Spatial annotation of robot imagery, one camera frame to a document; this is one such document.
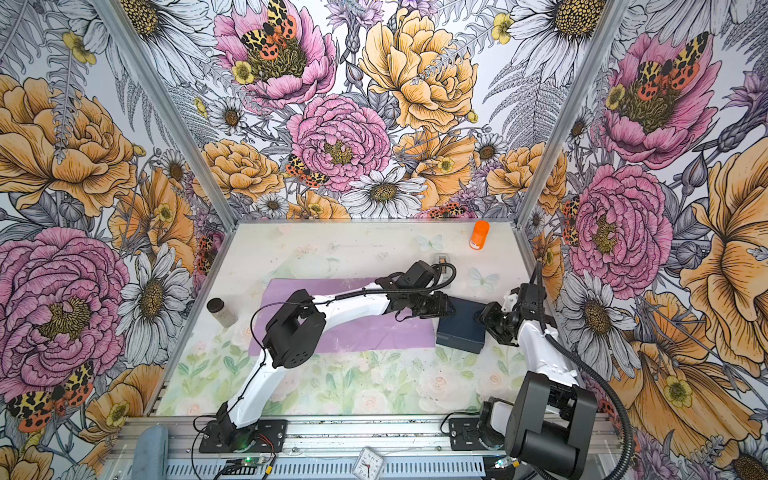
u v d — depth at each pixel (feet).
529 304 2.23
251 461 2.34
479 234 3.54
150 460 2.26
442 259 3.45
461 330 2.81
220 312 2.87
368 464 2.26
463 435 2.43
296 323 2.00
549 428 1.40
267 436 2.40
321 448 2.42
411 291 2.48
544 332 1.78
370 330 3.07
